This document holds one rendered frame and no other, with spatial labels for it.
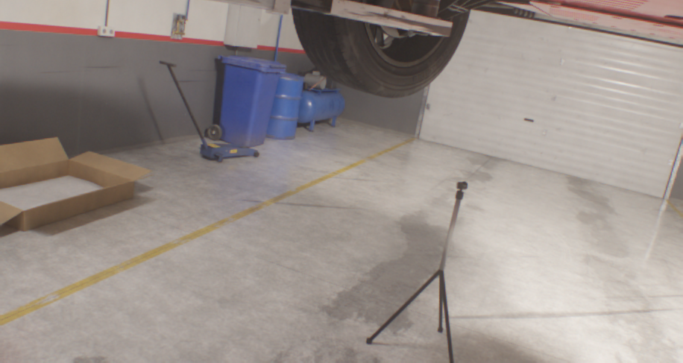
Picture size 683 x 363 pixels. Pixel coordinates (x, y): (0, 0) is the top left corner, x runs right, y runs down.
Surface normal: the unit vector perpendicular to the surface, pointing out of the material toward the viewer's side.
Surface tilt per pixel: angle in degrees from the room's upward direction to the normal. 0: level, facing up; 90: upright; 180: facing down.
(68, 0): 90
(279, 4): 90
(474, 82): 90
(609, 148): 90
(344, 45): 110
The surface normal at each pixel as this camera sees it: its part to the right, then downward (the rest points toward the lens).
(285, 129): 0.58, 0.30
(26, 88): 0.91, 0.25
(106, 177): -0.34, 0.17
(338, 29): 0.22, 0.53
